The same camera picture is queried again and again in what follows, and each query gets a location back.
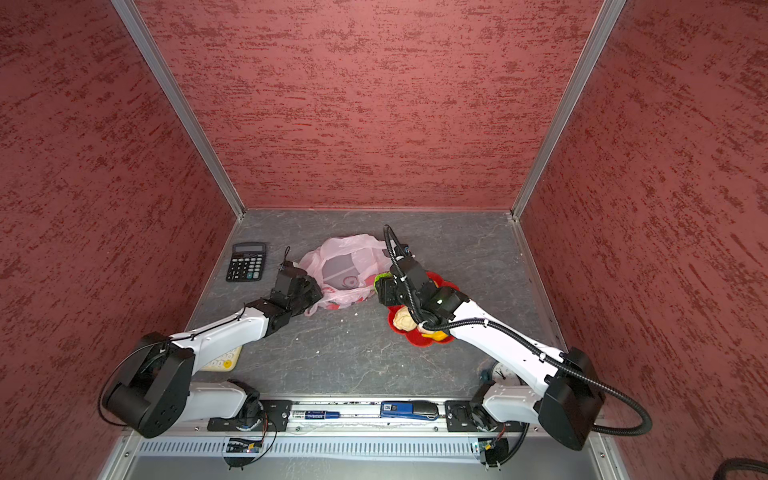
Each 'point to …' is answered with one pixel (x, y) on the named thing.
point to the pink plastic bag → (345, 268)
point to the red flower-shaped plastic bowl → (414, 337)
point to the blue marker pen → (315, 414)
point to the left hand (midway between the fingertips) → (322, 291)
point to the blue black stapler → (418, 409)
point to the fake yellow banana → (436, 335)
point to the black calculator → (246, 262)
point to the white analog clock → (504, 376)
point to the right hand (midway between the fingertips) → (384, 290)
